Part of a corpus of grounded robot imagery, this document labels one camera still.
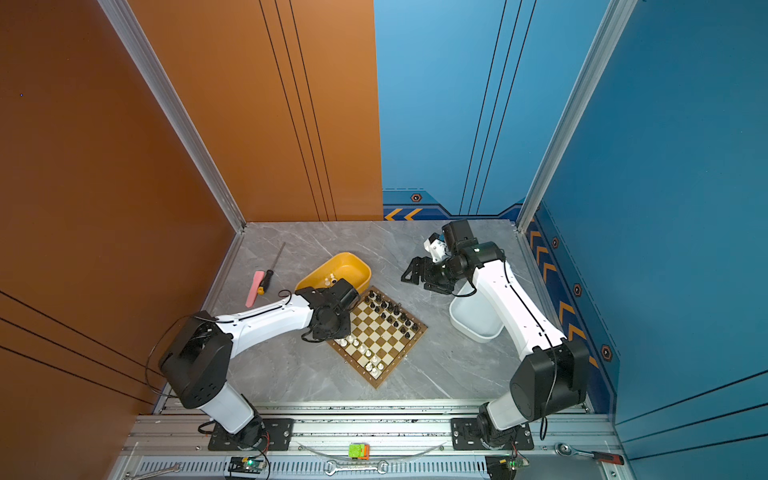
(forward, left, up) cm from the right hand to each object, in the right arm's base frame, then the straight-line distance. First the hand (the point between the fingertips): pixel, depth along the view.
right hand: (411, 281), depth 78 cm
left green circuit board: (-37, +38, -21) cm, 58 cm away
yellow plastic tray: (+18, +18, -19) cm, 32 cm away
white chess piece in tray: (+13, +28, -20) cm, 37 cm away
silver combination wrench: (-38, +20, -21) cm, 48 cm away
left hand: (-5, +19, -18) cm, 27 cm away
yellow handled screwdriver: (+10, +49, -18) cm, 53 cm away
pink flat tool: (+11, +53, -19) cm, 57 cm away
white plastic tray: (+1, -20, -20) cm, 29 cm away
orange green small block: (-35, +13, -19) cm, 42 cm away
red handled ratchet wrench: (-35, -36, -20) cm, 54 cm away
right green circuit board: (-38, -21, -23) cm, 49 cm away
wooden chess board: (-6, +9, -19) cm, 22 cm away
